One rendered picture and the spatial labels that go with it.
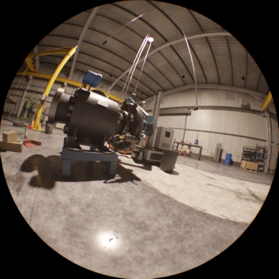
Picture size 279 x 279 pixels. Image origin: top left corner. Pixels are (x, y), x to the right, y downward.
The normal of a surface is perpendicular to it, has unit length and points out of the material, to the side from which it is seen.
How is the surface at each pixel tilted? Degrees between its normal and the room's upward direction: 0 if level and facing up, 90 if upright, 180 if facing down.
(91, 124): 112
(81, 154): 90
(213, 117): 90
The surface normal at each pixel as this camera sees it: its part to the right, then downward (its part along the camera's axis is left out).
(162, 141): 0.24, 0.04
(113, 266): 0.21, -0.98
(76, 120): 0.60, 0.50
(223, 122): -0.73, -0.17
